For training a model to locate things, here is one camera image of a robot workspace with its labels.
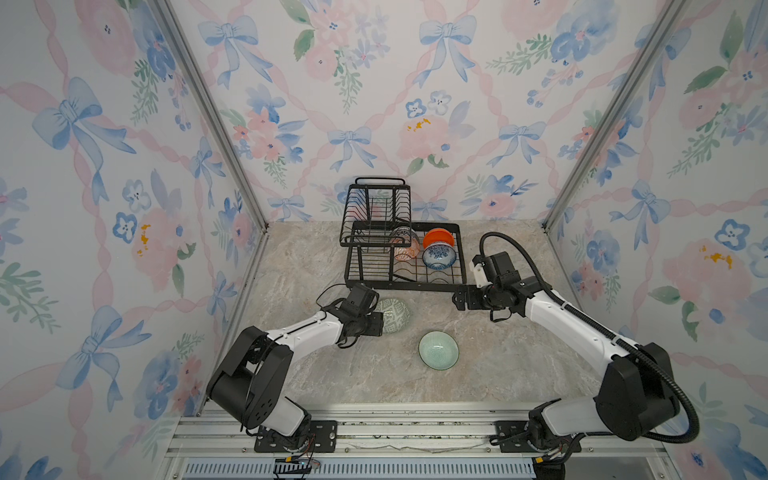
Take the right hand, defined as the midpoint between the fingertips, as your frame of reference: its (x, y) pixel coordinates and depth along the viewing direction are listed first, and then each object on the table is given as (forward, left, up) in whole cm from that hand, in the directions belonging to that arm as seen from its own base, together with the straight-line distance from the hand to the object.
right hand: (469, 296), depth 87 cm
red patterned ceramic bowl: (+8, +19, +11) cm, 24 cm away
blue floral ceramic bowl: (+22, +6, -8) cm, 24 cm away
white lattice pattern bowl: (+30, +18, -4) cm, 35 cm away
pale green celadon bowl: (-13, +9, -9) cm, 18 cm away
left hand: (-4, +27, -8) cm, 28 cm away
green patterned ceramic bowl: (-1, +22, -10) cm, 24 cm away
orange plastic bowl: (+26, +7, -2) cm, 27 cm away
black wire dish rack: (+10, +24, +9) cm, 28 cm away
